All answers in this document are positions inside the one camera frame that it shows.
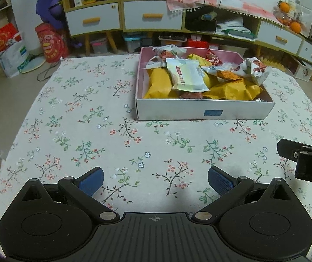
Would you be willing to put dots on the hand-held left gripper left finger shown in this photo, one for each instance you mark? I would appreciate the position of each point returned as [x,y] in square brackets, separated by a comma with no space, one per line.
[91,181]

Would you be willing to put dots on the flat red box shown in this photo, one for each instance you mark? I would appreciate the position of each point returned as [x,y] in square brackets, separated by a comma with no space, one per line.
[198,44]

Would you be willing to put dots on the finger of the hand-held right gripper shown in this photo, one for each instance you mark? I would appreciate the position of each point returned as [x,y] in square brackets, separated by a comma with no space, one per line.
[286,148]

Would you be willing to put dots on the red gift bag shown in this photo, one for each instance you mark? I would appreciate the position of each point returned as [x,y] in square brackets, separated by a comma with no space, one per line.
[3,36]

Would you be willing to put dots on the white shopping bag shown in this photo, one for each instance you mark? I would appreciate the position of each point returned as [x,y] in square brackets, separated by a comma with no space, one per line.
[12,60]

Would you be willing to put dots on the purple plush toy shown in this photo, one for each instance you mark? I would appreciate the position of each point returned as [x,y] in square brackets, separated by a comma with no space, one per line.
[49,8]

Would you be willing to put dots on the small clear white packet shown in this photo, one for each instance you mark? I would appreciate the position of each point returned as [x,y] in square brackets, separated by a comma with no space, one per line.
[226,67]

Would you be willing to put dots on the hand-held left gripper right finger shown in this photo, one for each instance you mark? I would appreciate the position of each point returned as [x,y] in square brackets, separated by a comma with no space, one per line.
[221,181]

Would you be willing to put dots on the white nut snack packet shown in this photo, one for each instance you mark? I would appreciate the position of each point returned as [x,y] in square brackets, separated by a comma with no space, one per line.
[255,69]
[166,51]
[156,62]

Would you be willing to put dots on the pile of white green cloth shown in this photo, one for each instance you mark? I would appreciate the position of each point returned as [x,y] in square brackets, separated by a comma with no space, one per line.
[235,30]

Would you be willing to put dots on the large plain yellow snack packet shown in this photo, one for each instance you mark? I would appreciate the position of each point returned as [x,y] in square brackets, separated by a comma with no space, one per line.
[158,83]

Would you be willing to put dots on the long wooden console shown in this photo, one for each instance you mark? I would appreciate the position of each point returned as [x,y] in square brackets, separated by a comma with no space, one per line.
[256,19]

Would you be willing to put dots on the yellow waffle snack packet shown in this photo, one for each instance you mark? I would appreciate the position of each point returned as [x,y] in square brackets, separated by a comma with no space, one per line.
[232,91]

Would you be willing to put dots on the red printed barrel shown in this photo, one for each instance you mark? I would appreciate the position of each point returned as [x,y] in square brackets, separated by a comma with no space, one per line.
[52,43]

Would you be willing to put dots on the clear plastic storage box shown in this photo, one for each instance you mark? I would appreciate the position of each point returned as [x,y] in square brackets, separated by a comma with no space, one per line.
[99,46]
[132,43]

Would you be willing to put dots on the pink silver cardboard box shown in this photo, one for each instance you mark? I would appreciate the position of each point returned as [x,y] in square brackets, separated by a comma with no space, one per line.
[172,112]

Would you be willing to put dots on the orange fruit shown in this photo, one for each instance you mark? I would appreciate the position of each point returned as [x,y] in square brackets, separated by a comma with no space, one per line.
[284,6]
[295,27]

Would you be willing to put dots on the red triangular snack packet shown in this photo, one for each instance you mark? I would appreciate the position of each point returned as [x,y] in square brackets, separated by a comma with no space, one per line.
[213,57]

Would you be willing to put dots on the pink floral snack packet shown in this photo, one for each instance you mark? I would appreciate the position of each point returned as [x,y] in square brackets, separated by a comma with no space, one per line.
[191,95]

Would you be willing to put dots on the black keyboard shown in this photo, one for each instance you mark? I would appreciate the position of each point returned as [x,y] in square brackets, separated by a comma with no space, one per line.
[172,37]

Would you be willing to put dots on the round white fan base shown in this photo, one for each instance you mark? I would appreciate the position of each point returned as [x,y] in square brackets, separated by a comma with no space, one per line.
[34,65]

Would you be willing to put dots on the pink cloth runner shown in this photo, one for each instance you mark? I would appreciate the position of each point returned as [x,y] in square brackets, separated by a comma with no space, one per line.
[226,4]

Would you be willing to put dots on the white green snack packet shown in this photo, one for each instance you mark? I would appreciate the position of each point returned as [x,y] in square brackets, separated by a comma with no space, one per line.
[186,76]

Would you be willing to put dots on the white printed box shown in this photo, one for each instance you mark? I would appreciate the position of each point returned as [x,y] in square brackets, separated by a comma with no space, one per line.
[305,71]

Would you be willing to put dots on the yellow red label snack packet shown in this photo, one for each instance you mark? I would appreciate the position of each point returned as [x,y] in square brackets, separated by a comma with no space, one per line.
[211,80]

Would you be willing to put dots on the small orange snack packet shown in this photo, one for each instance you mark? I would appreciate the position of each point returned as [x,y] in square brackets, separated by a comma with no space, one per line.
[226,75]

